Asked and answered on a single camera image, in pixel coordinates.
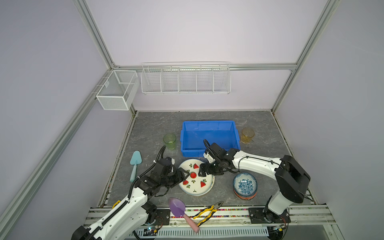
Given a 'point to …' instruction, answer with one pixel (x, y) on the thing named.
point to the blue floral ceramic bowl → (244, 184)
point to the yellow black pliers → (213, 209)
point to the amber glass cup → (247, 133)
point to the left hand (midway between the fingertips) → (186, 178)
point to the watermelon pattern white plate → (195, 185)
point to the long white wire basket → (186, 78)
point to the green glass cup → (170, 139)
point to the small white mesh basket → (119, 91)
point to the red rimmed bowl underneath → (243, 197)
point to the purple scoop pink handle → (177, 208)
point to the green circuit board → (149, 231)
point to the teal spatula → (136, 159)
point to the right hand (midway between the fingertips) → (204, 175)
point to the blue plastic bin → (194, 133)
